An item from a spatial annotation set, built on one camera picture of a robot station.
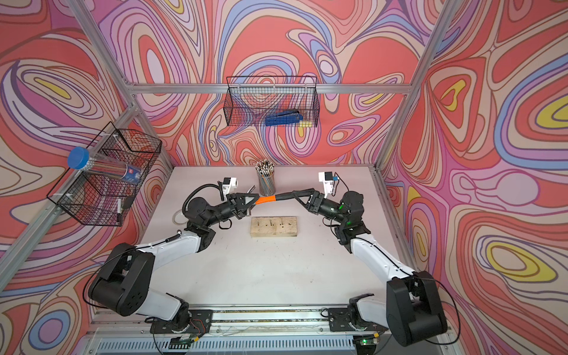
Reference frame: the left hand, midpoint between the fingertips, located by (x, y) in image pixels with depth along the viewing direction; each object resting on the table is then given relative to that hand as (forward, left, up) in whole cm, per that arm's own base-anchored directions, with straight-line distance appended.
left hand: (260, 202), depth 71 cm
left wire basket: (0, +54, +1) cm, 54 cm away
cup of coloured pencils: (+26, +1, -10) cm, 27 cm away
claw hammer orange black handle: (+2, -4, 0) cm, 5 cm away
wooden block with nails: (+5, -3, -24) cm, 25 cm away
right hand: (+1, -11, 0) cm, 11 cm away
